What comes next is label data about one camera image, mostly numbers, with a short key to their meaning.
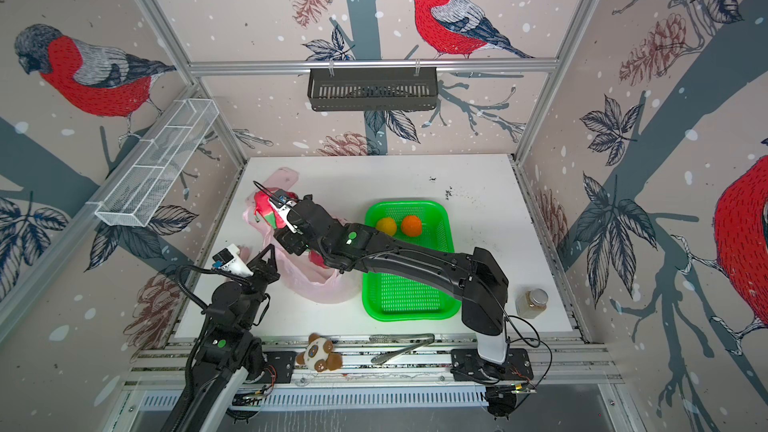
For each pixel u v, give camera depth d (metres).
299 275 0.76
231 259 0.68
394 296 0.86
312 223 0.50
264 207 0.66
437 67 0.90
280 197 0.58
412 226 0.93
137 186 0.76
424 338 0.80
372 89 1.06
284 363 0.74
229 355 0.58
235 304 0.59
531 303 0.75
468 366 0.73
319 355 0.73
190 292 0.55
